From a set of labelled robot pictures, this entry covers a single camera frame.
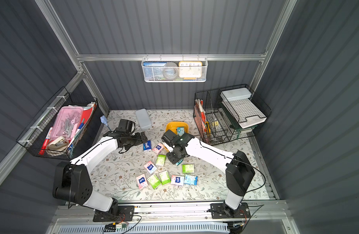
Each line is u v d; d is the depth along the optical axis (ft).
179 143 1.87
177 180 2.70
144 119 3.68
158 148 3.15
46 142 2.13
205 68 2.77
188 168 2.84
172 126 3.45
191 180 2.70
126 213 2.43
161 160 2.95
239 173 1.44
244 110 3.06
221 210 2.42
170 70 2.95
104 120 2.77
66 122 2.37
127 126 2.32
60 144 2.12
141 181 2.69
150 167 2.84
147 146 3.16
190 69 2.90
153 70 2.76
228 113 3.33
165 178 2.72
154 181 2.69
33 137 2.00
